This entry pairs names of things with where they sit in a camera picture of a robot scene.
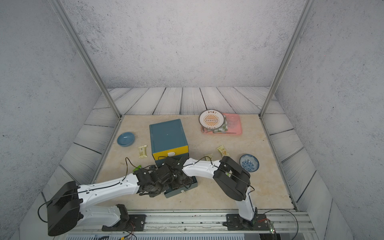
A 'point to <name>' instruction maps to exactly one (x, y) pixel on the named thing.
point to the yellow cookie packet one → (143, 151)
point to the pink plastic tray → (232, 125)
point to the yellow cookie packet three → (210, 155)
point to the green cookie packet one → (138, 168)
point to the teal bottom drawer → (172, 192)
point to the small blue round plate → (126, 139)
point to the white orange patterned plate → (211, 119)
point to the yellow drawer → (170, 153)
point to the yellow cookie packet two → (222, 150)
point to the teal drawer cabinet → (168, 139)
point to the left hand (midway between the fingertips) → (170, 190)
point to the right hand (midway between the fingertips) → (176, 189)
